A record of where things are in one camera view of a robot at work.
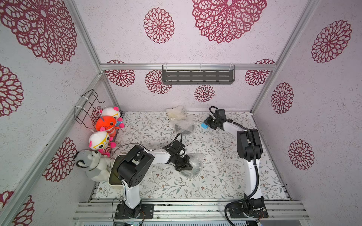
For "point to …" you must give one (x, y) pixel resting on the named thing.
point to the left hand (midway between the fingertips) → (192, 167)
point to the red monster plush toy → (107, 123)
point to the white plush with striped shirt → (100, 141)
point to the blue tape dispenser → (204, 125)
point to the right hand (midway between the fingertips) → (203, 118)
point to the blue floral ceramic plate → (196, 169)
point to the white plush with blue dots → (114, 111)
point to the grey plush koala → (96, 166)
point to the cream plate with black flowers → (176, 113)
